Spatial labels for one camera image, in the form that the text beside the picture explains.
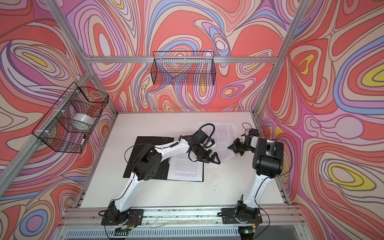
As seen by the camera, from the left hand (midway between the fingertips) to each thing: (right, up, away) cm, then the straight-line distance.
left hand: (216, 162), depth 88 cm
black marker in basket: (-68, +14, -15) cm, 72 cm away
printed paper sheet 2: (+5, +4, +8) cm, 11 cm away
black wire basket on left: (-78, +17, -18) cm, 82 cm away
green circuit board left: (-48, -28, -18) cm, 59 cm away
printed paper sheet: (-21, -4, +3) cm, 22 cm away
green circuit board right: (+13, -28, -18) cm, 36 cm away
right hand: (+11, +6, +10) cm, 16 cm away
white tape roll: (-67, +23, -18) cm, 73 cm away
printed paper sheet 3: (+10, +16, +20) cm, 28 cm away
